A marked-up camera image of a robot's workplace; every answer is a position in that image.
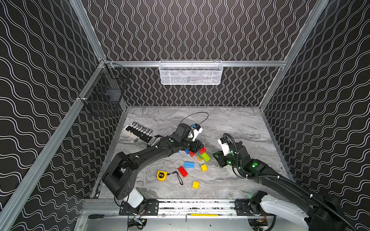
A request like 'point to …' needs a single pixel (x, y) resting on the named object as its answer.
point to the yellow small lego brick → (204, 168)
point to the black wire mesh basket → (105, 91)
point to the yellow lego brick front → (195, 185)
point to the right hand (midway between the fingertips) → (216, 152)
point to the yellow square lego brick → (199, 159)
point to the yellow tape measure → (162, 175)
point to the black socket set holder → (135, 131)
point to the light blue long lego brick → (189, 164)
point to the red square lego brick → (191, 154)
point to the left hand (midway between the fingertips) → (207, 147)
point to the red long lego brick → (183, 172)
